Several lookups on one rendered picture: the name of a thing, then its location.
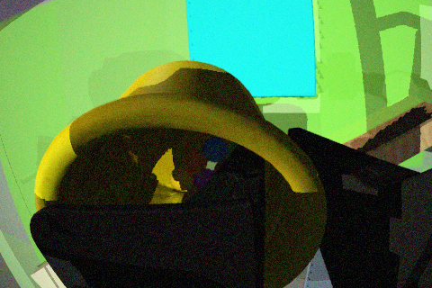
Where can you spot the brown wooden block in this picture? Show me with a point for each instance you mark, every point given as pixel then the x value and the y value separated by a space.
pixel 398 139

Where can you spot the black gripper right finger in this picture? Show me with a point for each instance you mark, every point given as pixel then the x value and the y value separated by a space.
pixel 379 220

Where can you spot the red marble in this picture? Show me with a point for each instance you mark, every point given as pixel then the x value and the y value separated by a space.
pixel 217 166

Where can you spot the yellow cup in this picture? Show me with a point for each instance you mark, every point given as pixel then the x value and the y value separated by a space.
pixel 124 151

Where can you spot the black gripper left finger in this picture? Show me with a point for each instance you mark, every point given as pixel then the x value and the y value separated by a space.
pixel 213 240

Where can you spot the green marble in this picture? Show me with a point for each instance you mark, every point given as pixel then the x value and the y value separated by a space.
pixel 231 148

